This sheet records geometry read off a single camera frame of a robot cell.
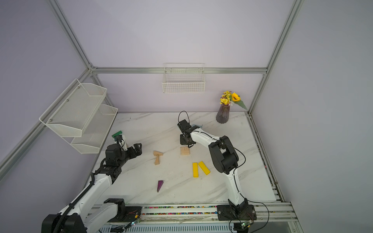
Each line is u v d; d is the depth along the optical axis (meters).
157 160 0.92
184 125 0.81
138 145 0.81
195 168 0.89
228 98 0.93
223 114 1.11
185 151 0.98
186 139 0.74
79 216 0.41
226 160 0.56
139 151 0.77
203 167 0.90
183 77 0.94
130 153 0.75
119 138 0.70
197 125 0.76
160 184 0.82
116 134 1.04
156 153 0.97
